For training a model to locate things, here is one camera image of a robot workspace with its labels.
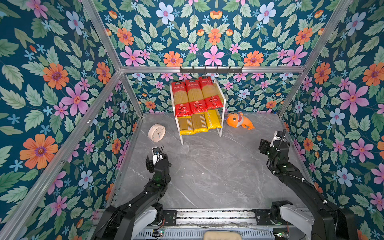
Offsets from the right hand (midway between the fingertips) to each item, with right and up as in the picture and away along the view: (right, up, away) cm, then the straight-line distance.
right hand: (266, 140), depth 84 cm
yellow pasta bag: (-47, +9, +6) cm, 48 cm away
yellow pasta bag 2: (-38, +10, +7) cm, 40 cm away
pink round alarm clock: (-68, +4, +14) cm, 69 cm away
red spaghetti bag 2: (-40, +25, -4) cm, 47 cm away
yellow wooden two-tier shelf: (-25, +23, -4) cm, 34 cm away
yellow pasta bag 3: (-30, +13, +9) cm, 34 cm away
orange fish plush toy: (-14, +12, +20) cm, 27 cm away
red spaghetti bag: (-47, +20, -8) cm, 52 cm away
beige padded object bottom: (-28, -41, -18) cm, 53 cm away
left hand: (-63, -6, -2) cm, 63 cm away
